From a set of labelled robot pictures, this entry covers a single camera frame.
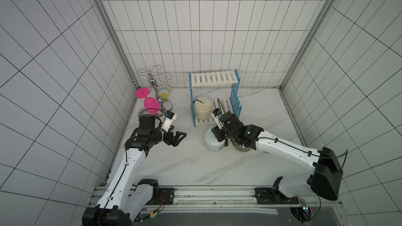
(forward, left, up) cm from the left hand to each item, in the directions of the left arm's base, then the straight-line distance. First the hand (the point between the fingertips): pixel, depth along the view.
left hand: (177, 133), depth 77 cm
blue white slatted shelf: (+30, -34, -13) cm, 47 cm away
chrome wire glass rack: (+29, +15, +11) cm, 34 cm away
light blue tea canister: (-2, -18, -6) cm, 19 cm away
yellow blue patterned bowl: (+43, +17, -15) cm, 49 cm away
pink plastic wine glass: (+18, +17, +1) cm, 25 cm away
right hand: (+2, -16, 0) cm, 17 cm away
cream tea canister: (+19, -13, -3) cm, 23 cm away
